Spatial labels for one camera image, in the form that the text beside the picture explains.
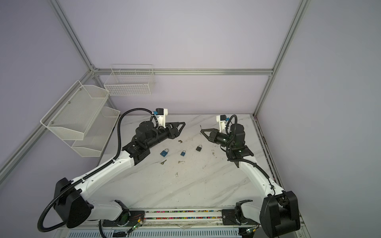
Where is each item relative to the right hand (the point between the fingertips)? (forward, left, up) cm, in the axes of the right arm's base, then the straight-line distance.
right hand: (200, 132), depth 73 cm
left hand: (+2, +9, +4) cm, 10 cm away
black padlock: (+9, +1, -29) cm, 30 cm away
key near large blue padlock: (-3, +24, -28) cm, 37 cm away
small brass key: (+14, +14, -28) cm, 35 cm away
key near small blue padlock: (-2, +14, -28) cm, 31 cm away
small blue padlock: (+5, +11, -29) cm, 31 cm away
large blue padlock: (+4, +24, -28) cm, 37 cm away
